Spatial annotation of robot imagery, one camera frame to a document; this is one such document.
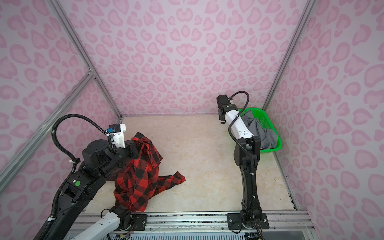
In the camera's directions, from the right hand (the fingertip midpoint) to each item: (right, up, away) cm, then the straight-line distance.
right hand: (231, 115), depth 98 cm
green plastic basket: (+25, -5, +7) cm, 27 cm away
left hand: (-45, -12, -36) cm, 59 cm away
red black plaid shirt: (-46, -31, -35) cm, 66 cm away
